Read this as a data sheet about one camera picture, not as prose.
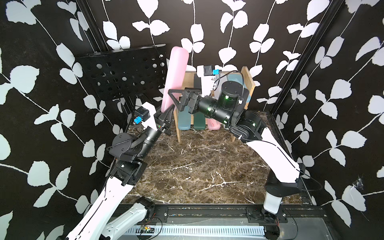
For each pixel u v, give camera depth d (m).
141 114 0.38
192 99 0.42
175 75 0.43
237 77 0.81
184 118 0.85
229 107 0.38
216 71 0.41
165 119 0.46
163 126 0.45
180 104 0.42
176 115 0.81
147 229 0.71
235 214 0.75
